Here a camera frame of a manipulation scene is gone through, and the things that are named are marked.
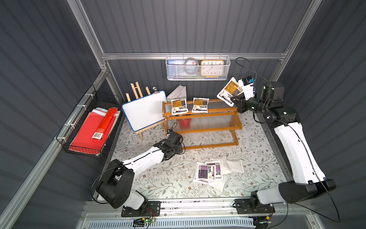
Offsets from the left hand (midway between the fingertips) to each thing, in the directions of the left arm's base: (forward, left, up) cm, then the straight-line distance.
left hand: (180, 147), depth 88 cm
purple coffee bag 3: (-12, -23, -6) cm, 27 cm away
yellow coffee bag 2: (+15, -12, +23) cm, 30 cm away
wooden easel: (+28, +28, +24) cm, 46 cm away
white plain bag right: (-10, -35, -6) cm, 36 cm away
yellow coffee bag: (+13, 0, +23) cm, 26 cm away
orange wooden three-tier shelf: (+10, -24, +7) cm, 27 cm away
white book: (+33, 0, +17) cm, 37 cm away
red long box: (+2, +38, +22) cm, 44 cm away
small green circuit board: (-37, +20, -11) cm, 43 cm away
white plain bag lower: (-20, -22, -7) cm, 31 cm away
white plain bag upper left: (-10, -28, -7) cm, 31 cm away
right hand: (+7, -26, +34) cm, 44 cm away
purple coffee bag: (-14, -15, -7) cm, 21 cm away
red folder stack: (-7, +46, +19) cm, 51 cm away
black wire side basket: (+17, +48, +25) cm, 57 cm away
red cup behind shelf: (+22, -3, -3) cm, 22 cm away
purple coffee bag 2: (-12, -19, -6) cm, 23 cm away
